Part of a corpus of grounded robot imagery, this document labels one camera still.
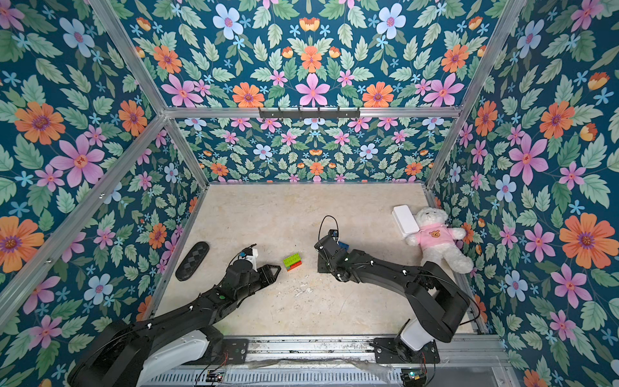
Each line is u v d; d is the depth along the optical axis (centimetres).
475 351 75
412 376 72
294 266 90
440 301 45
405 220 101
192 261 91
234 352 73
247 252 79
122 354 41
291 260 90
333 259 66
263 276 75
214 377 72
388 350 72
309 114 93
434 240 90
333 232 79
